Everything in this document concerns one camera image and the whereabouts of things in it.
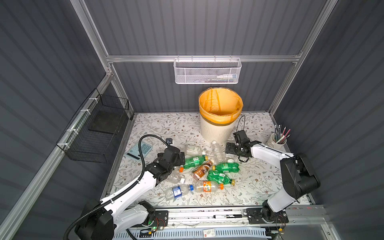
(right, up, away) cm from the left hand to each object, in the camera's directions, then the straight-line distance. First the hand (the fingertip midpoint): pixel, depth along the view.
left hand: (175, 153), depth 83 cm
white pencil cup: (+63, +6, +10) cm, 64 cm away
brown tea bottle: (+15, -10, +1) cm, 18 cm away
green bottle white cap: (+32, -9, +4) cm, 33 cm away
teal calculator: (-28, -2, +13) cm, 31 cm away
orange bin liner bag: (+29, +30, +22) cm, 47 cm away
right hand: (+36, 0, +12) cm, 38 cm away
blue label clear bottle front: (+2, -19, -6) cm, 20 cm away
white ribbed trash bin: (+27, +11, +10) cm, 31 cm away
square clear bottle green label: (+10, +1, +10) cm, 14 cm away
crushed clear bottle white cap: (0, -14, -1) cm, 14 cm away
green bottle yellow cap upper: (+11, -6, +5) cm, 14 cm away
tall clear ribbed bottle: (+26, -1, +12) cm, 29 cm away
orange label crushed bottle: (+3, -10, +4) cm, 11 cm away
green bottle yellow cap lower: (+26, -14, +1) cm, 29 cm away
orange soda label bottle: (+18, -17, -4) cm, 25 cm away
